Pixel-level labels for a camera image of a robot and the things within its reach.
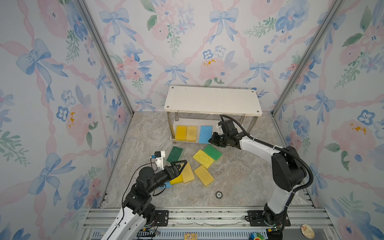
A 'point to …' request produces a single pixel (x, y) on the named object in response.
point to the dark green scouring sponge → (174, 154)
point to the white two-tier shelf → (194, 113)
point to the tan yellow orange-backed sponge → (191, 132)
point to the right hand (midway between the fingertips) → (208, 139)
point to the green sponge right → (213, 152)
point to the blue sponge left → (168, 185)
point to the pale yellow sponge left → (187, 174)
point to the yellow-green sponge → (203, 158)
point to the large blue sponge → (206, 132)
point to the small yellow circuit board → (190, 236)
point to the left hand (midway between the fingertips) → (184, 163)
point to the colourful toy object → (256, 236)
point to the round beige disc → (307, 231)
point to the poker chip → (218, 194)
